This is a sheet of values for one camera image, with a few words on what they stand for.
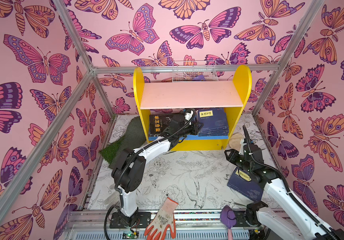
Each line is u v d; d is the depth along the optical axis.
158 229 0.70
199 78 0.95
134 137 1.02
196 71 0.94
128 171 0.49
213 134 0.90
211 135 0.89
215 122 0.85
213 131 0.85
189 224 0.73
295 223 0.45
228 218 0.72
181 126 0.67
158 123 0.90
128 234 0.73
